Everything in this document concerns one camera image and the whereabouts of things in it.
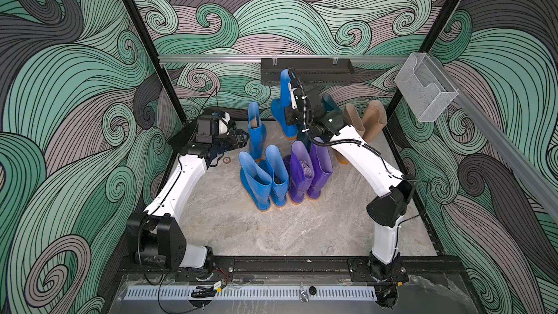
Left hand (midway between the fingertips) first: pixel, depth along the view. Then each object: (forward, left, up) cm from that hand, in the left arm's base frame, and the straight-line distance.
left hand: (241, 134), depth 81 cm
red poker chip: (+5, +11, -25) cm, 28 cm away
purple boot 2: (-16, -28, +1) cm, 33 cm away
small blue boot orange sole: (+4, -6, -3) cm, 8 cm away
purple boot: (-17, -22, +1) cm, 27 cm away
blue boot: (-21, -7, 0) cm, 22 cm away
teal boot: (+16, -36, +2) cm, 39 cm away
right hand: (+5, -17, +10) cm, 20 cm away
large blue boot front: (-21, -15, +1) cm, 25 cm away
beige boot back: (+2, -45, +1) cm, 45 cm away
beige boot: (+11, -55, -3) cm, 56 cm away
